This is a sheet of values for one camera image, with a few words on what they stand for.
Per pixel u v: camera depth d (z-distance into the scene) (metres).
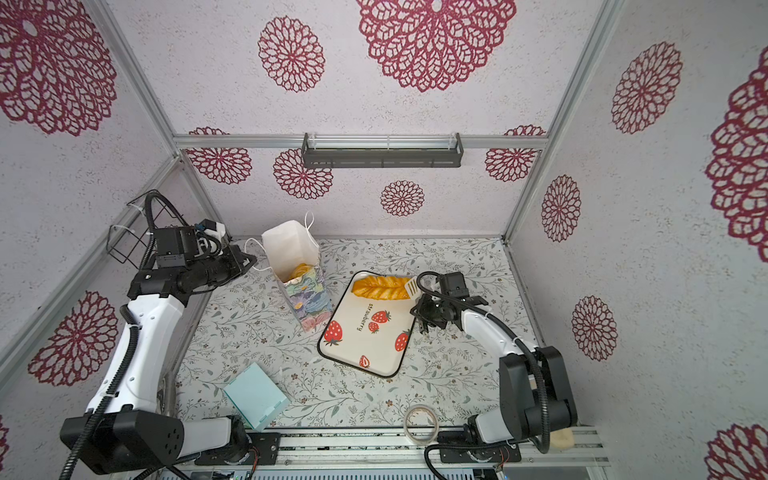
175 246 0.54
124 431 0.38
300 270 0.92
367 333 0.95
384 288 0.99
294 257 0.98
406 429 0.76
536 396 0.39
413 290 0.94
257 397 0.80
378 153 0.95
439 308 0.76
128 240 0.75
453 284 0.71
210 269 0.66
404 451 0.76
